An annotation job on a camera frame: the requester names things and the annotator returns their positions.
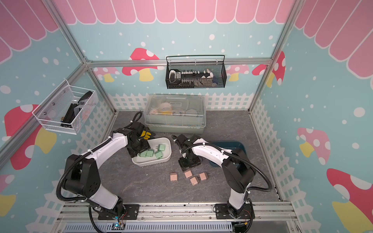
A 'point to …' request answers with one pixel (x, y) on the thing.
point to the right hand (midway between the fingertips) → (187, 168)
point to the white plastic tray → (154, 142)
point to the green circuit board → (118, 226)
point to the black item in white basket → (73, 112)
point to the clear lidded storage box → (175, 113)
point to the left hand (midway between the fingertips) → (144, 152)
